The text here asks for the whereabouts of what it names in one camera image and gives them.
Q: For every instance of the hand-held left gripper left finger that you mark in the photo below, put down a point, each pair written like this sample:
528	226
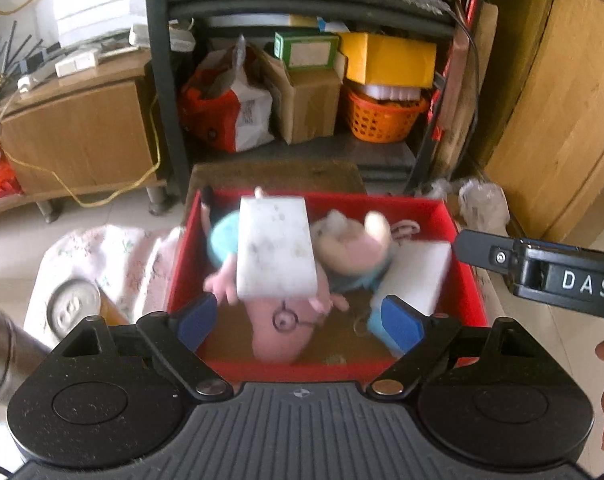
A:
196	320

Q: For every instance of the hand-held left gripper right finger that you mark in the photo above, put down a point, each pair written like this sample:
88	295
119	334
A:
404	325

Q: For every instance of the red cardboard box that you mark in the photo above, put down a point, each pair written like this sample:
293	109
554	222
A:
191	280

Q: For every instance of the white sponge block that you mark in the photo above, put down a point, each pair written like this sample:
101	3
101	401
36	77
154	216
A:
274	245
417	270

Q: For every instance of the pink pig plush teal shirt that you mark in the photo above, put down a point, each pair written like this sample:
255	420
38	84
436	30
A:
282	325

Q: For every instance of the pink pig plush blue shirt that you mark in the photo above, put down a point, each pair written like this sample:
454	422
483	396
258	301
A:
352	250

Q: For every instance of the floral tablecloth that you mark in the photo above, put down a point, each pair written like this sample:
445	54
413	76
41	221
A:
121	260

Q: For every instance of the wooden cabinet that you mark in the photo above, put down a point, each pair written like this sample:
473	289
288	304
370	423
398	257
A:
557	110

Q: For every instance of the stainless steel thermos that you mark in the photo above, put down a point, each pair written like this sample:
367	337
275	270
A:
6	350

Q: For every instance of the orange plastic basket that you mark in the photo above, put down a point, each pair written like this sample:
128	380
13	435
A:
384	117

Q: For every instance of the red and white plastic bag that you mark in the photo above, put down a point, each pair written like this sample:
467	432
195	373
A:
226	105

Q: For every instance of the wooden television stand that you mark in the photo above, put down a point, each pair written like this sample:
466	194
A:
76	130

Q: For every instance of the dark metal shelf rack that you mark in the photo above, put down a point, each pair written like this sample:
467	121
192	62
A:
164	85

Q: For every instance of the brown cardboard box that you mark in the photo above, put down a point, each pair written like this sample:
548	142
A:
307	102

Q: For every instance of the yellow box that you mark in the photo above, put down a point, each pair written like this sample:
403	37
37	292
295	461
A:
392	60

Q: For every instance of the white power strip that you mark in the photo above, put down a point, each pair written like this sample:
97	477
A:
76	62

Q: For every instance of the green bordered box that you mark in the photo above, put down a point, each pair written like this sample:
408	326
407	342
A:
307	50

